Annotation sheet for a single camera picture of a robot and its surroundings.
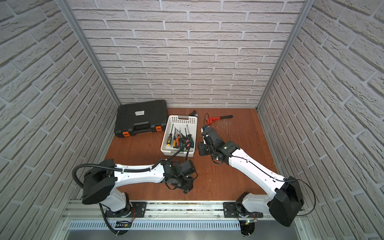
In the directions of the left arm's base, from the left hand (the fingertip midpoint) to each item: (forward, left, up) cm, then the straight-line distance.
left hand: (192, 186), depth 78 cm
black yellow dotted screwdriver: (+33, +15, -2) cm, 37 cm away
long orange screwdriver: (+30, +9, -1) cm, 31 cm away
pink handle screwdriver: (+29, +3, -1) cm, 29 cm away
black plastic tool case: (+49, +33, +1) cm, 59 cm away
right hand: (+18, -6, +13) cm, 23 cm away
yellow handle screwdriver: (+29, +11, -1) cm, 31 cm away
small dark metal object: (+55, -3, -2) cm, 55 cm away
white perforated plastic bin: (+36, +9, -1) cm, 37 cm away
